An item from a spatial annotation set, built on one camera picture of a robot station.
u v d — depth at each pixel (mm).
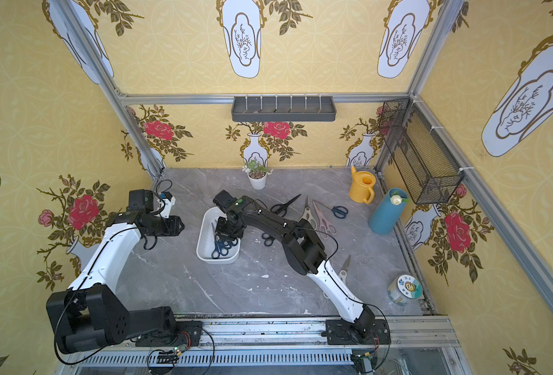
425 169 760
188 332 733
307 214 1031
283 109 924
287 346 731
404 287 758
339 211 1033
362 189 1007
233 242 938
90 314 407
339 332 733
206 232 971
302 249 583
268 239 951
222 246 923
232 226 798
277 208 1045
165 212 737
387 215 840
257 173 1093
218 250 924
